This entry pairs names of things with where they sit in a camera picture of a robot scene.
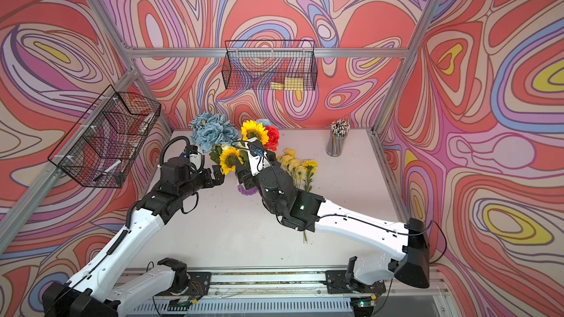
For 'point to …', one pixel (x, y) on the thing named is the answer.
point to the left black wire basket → (100, 147)
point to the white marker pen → (109, 169)
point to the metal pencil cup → (339, 128)
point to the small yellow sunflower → (228, 159)
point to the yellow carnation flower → (311, 166)
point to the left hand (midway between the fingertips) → (219, 169)
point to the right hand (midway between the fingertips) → (248, 159)
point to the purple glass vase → (247, 191)
